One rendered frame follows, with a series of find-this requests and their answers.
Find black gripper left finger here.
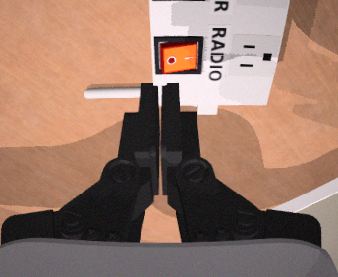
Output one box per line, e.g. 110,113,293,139
1,83,160,245

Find white power strip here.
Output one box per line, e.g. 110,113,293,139
149,0,290,115

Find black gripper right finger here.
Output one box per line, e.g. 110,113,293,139
160,83,321,247

